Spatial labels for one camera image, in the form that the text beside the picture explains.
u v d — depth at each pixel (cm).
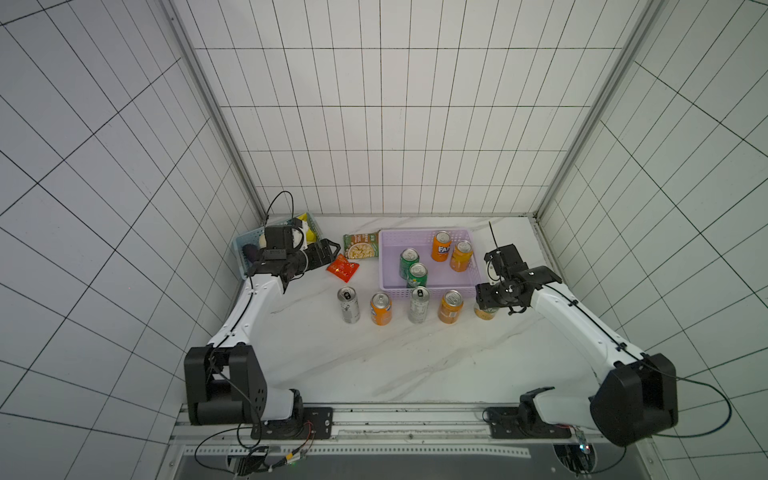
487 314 84
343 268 103
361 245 110
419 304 81
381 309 83
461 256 97
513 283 59
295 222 76
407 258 92
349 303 81
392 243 107
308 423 72
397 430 73
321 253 76
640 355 42
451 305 83
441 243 98
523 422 67
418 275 89
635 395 40
